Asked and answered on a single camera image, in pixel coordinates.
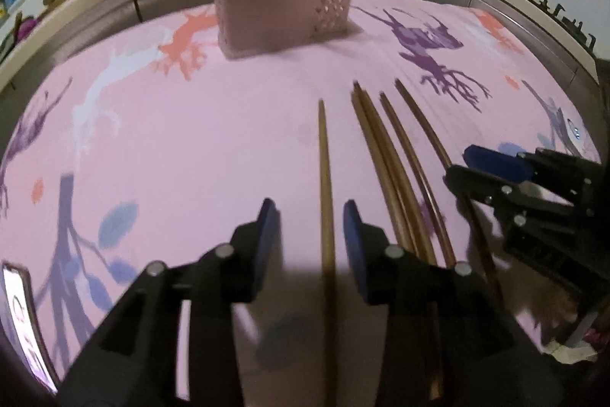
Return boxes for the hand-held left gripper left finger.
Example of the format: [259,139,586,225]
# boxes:
[57,197,282,407]

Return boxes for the brown wooden chopstick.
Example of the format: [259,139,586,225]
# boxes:
[351,95,446,401]
[379,91,456,269]
[395,79,505,310]
[352,81,437,267]
[317,99,338,407]

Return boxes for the smartphone with lit screen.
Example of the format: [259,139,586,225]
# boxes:
[0,261,60,393]

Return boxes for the pink printed tablecloth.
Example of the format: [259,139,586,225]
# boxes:
[0,0,604,407]

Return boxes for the person's right hand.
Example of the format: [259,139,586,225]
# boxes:
[522,279,580,326]

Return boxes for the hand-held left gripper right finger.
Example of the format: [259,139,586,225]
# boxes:
[343,198,565,407]

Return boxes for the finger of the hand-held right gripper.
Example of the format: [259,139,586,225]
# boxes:
[444,165,531,242]
[464,144,568,200]

